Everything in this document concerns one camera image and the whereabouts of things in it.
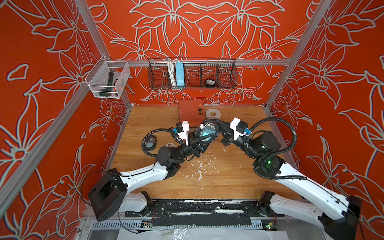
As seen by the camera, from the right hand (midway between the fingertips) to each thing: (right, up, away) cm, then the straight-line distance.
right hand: (213, 120), depth 55 cm
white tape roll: (+5, +5, +59) cm, 60 cm away
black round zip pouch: (-35, -15, +42) cm, 57 cm away
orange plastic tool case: (-7, +7, +56) cm, 57 cm away
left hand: (0, -6, 0) cm, 6 cm away
